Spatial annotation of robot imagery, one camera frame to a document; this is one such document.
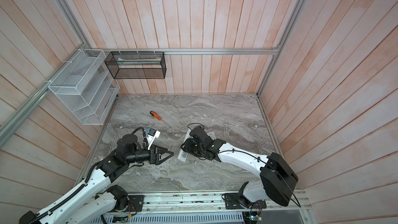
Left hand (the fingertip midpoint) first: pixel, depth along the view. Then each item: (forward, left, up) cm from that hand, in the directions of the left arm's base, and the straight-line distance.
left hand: (169, 156), depth 70 cm
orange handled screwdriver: (+37, +17, -18) cm, 44 cm away
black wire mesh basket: (+62, +37, +7) cm, 72 cm away
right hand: (+8, -5, -8) cm, 12 cm away
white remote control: (+4, -6, -7) cm, 10 cm away
